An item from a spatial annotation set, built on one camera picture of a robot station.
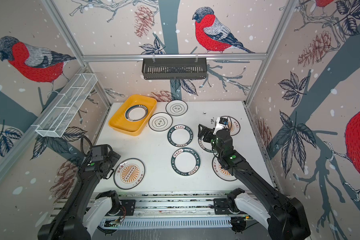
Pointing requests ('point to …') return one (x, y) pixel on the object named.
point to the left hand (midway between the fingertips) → (111, 160)
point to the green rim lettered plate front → (185, 161)
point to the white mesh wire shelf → (57, 119)
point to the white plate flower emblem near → (160, 121)
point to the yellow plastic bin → (120, 124)
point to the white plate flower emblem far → (176, 107)
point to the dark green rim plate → (136, 113)
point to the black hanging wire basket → (174, 68)
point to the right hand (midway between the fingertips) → (204, 128)
